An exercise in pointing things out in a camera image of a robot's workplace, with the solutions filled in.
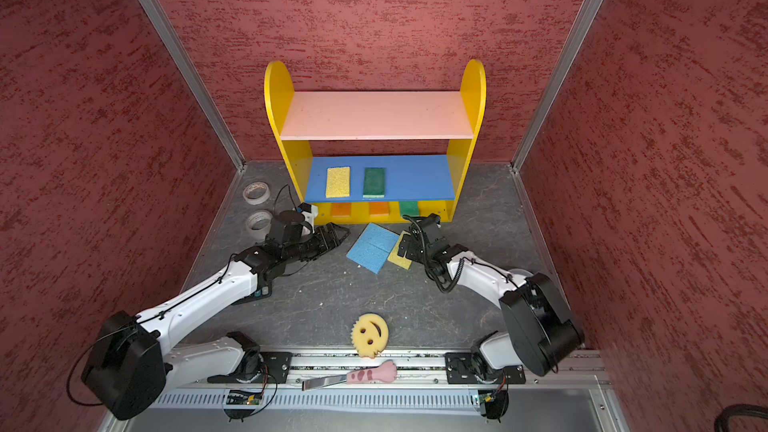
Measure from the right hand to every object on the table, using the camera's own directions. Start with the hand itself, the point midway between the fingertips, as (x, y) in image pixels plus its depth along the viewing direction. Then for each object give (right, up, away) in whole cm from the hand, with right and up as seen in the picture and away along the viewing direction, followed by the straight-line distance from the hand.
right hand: (409, 254), depth 90 cm
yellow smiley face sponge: (-11, -19, -13) cm, 26 cm away
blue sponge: (-12, +1, +5) cm, 13 cm away
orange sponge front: (-10, +13, +16) cm, 23 cm away
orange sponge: (-23, +13, +12) cm, 29 cm away
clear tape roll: (-57, +19, +21) cm, 64 cm away
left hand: (-19, +5, -9) cm, 22 cm away
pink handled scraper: (-8, -26, -18) cm, 32 cm away
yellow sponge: (-23, +22, +5) cm, 32 cm away
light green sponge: (+1, +13, +13) cm, 19 cm away
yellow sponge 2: (-5, -1, +4) cm, 7 cm away
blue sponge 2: (-9, +4, +7) cm, 13 cm away
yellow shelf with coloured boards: (-12, +34, +34) cm, 50 cm away
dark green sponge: (-11, +22, +4) cm, 25 cm away
